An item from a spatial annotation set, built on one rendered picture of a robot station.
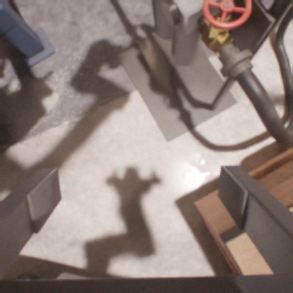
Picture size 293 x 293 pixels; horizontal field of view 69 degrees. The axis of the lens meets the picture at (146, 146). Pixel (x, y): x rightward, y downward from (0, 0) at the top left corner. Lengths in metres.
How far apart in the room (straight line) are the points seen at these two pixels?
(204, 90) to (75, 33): 0.60
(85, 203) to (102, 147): 0.22
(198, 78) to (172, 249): 0.64
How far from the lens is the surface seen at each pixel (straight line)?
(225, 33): 0.43
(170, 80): 0.87
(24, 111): 1.03
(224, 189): 0.16
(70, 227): 0.92
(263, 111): 0.43
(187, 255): 0.86
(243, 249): 0.37
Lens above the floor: 0.81
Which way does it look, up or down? 81 degrees down
